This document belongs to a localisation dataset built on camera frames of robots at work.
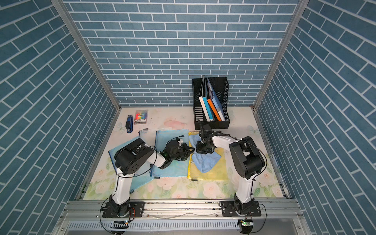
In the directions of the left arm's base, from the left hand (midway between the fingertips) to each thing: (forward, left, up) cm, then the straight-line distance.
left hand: (199, 151), depth 92 cm
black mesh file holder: (+38, -15, +20) cm, 46 cm away
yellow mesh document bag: (-12, -12, -4) cm, 18 cm away
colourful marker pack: (+30, +45, -1) cm, 54 cm away
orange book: (+21, -7, +21) cm, 31 cm away
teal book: (+21, -5, +16) cm, 27 cm away
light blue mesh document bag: (-10, +15, -4) cm, 18 cm away
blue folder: (+23, -9, +22) cm, 33 cm away
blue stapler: (+22, +51, -1) cm, 56 cm away
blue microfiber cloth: (-6, -3, -3) cm, 7 cm away
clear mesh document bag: (+13, +36, -4) cm, 39 cm away
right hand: (+1, 0, -3) cm, 3 cm away
